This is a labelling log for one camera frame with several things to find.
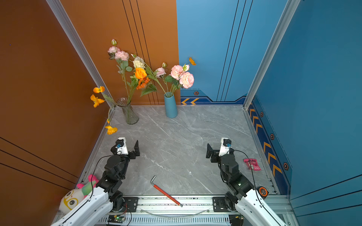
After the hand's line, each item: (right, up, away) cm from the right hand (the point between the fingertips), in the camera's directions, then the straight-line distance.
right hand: (213, 145), depth 77 cm
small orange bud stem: (-56, +8, -3) cm, 56 cm away
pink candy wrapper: (+26, -13, +9) cm, 30 cm away
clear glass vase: (-57, +16, +29) cm, 66 cm away
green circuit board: (-52, -36, -6) cm, 64 cm away
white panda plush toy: (-72, -25, -7) cm, 77 cm away
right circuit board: (+10, -37, -7) cm, 39 cm away
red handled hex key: (-32, -24, +1) cm, 40 cm away
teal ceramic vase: (-27, +25, +25) cm, 44 cm away
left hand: (-48, +2, +2) cm, 48 cm away
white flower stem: (-38, +44, +14) cm, 60 cm away
